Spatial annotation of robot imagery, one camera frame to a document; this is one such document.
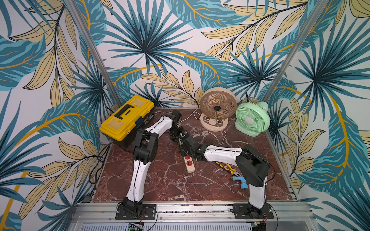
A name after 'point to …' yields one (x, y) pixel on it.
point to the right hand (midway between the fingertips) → (182, 145)
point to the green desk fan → (252, 119)
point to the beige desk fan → (217, 104)
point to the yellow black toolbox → (119, 129)
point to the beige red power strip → (189, 164)
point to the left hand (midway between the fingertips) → (183, 139)
